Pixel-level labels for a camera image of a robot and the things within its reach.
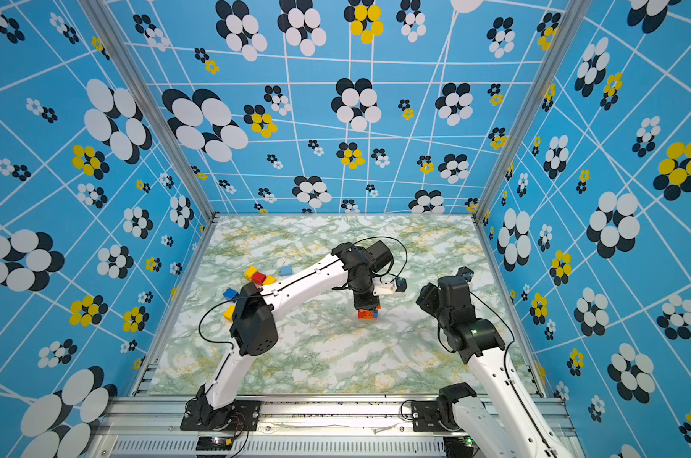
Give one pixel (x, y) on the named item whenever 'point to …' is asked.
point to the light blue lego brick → (285, 270)
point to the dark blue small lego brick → (376, 314)
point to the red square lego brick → (259, 278)
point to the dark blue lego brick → (230, 294)
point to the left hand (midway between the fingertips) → (377, 299)
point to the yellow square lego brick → (248, 273)
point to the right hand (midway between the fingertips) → (435, 292)
